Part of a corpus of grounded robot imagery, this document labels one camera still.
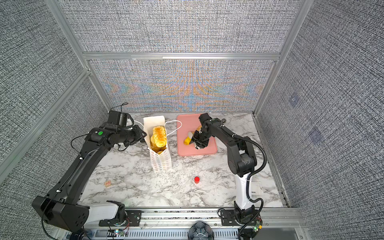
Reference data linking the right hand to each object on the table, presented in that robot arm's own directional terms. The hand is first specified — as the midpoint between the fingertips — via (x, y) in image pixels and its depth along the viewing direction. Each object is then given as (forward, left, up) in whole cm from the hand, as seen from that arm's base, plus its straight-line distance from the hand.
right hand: (192, 143), depth 94 cm
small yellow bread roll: (+6, +3, -3) cm, 8 cm away
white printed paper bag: (-15, +16, +5) cm, 23 cm away
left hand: (-7, +23, +19) cm, 31 cm away
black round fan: (-45, -4, -6) cm, 45 cm away
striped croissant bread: (-6, +17, +16) cm, 24 cm away
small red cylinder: (-21, -2, -5) cm, 22 cm away
